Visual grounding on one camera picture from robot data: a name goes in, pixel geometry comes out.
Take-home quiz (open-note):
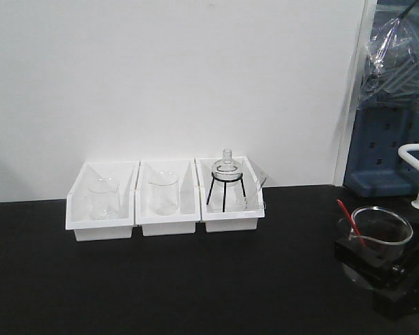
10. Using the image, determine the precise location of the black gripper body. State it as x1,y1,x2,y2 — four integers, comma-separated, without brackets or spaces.
372,236,419,319

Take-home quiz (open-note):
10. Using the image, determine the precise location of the red stirring rod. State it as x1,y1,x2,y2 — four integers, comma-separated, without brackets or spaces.
336,199,370,247

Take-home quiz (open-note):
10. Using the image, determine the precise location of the tall clear glass beaker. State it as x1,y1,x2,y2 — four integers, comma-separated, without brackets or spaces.
147,170,181,216

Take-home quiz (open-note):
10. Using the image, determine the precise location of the blue-grey pegboard drying rack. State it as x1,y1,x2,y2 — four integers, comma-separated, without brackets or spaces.
343,0,419,198

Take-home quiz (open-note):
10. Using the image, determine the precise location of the white plastic bin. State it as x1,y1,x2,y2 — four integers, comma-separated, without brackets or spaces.
65,159,140,242
135,158,200,237
194,156,267,234

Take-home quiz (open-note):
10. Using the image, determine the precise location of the round clear glass flask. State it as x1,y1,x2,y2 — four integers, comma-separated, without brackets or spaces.
211,149,246,182

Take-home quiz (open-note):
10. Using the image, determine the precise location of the white vertical trim strip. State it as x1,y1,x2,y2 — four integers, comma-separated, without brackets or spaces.
332,0,375,186

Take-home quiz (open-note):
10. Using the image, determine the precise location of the clear bag of dark pegs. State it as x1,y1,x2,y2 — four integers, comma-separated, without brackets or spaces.
357,0,419,110

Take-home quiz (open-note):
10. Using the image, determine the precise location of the clear conical glass flask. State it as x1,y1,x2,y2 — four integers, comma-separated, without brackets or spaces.
87,177,122,221

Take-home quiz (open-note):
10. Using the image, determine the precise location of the black wire tripod stand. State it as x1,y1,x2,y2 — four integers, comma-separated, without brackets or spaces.
206,170,247,213

